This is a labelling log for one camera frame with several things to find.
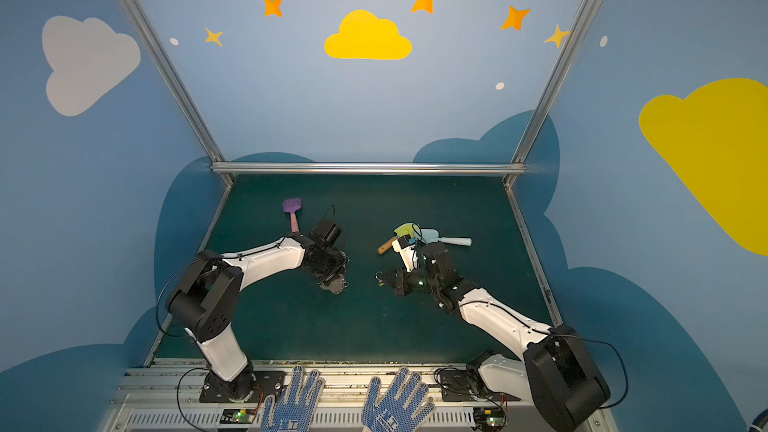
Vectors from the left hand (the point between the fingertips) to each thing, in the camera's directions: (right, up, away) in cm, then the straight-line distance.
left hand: (351, 272), depth 92 cm
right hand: (+10, +2, -11) cm, 15 cm away
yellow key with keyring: (+9, 0, -10) cm, 14 cm away
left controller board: (-25, -30, -20) cm, 44 cm away
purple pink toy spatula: (-25, +21, +20) cm, 38 cm away
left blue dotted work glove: (-12, -29, -21) cm, 38 cm away
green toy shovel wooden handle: (+19, +13, +13) cm, 27 cm away
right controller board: (+36, -31, -20) cm, 52 cm away
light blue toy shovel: (+27, +10, +13) cm, 31 cm away
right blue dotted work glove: (+13, -29, -20) cm, 38 cm away
